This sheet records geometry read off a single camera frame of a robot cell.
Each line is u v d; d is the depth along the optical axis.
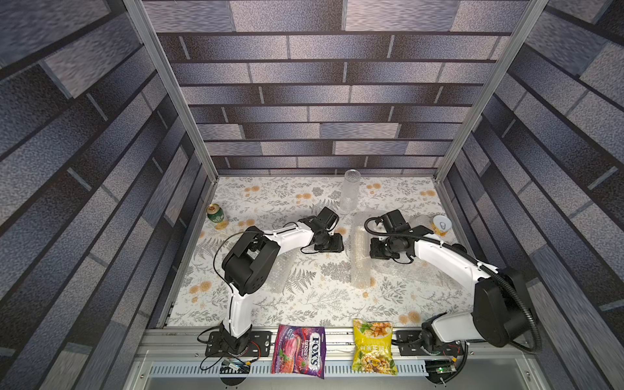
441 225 0.95
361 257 0.86
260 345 0.74
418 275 0.88
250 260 0.52
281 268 0.82
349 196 1.01
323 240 0.79
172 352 0.73
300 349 0.71
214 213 0.94
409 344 0.73
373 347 0.70
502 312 0.42
